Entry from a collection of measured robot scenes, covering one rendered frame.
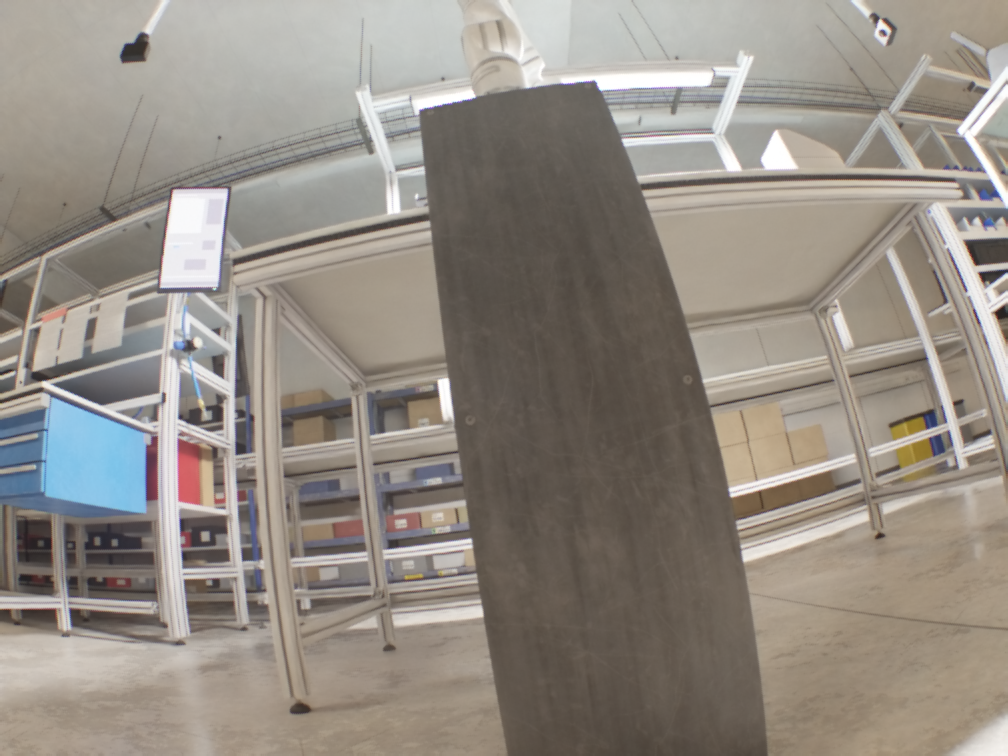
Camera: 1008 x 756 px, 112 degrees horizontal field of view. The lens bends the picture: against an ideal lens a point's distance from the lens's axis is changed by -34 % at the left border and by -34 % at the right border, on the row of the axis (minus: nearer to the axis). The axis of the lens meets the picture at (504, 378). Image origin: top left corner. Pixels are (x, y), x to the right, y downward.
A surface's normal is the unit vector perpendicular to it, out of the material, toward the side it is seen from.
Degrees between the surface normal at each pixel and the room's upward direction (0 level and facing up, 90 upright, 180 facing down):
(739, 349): 90
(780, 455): 90
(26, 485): 90
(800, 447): 90
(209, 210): 101
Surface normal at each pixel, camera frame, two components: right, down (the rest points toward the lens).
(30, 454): -0.05, -0.31
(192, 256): 0.39, -0.16
